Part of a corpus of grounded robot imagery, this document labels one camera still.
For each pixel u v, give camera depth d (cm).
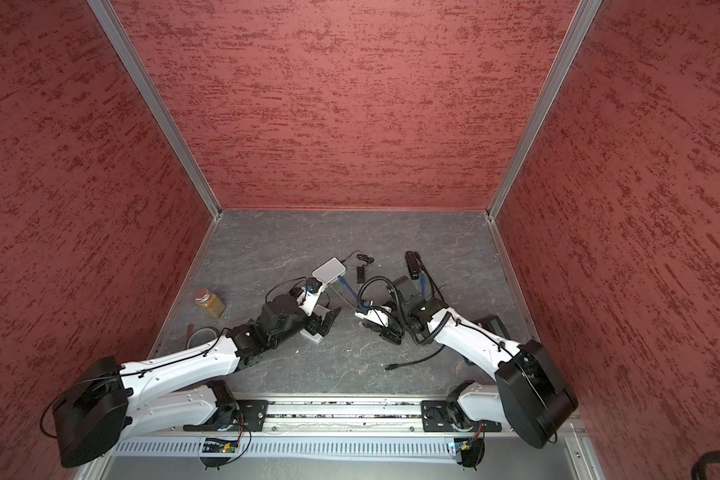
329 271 101
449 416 66
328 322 73
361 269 100
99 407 40
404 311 66
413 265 100
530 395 41
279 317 60
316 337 85
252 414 75
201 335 87
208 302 85
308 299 69
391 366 83
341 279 100
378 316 68
